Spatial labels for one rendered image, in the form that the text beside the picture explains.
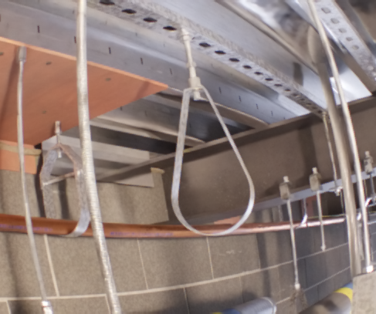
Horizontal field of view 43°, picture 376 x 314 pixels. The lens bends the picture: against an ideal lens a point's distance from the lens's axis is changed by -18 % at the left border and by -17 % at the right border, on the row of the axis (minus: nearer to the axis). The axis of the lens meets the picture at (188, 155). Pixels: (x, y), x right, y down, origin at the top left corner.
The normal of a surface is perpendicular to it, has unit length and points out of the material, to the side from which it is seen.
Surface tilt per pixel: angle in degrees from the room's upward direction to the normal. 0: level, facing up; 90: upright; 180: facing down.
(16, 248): 90
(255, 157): 90
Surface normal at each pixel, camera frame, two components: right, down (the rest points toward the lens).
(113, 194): 0.83, -0.25
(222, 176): -0.53, -0.10
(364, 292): -0.47, -0.62
